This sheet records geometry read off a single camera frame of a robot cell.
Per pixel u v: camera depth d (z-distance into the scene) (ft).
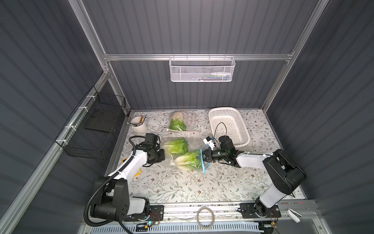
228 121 3.68
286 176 1.53
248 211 2.40
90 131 2.39
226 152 2.37
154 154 2.46
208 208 2.46
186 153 2.86
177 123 3.34
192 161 2.68
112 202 1.36
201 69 3.65
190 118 3.58
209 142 2.71
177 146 2.91
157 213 2.38
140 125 3.17
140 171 2.88
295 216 2.32
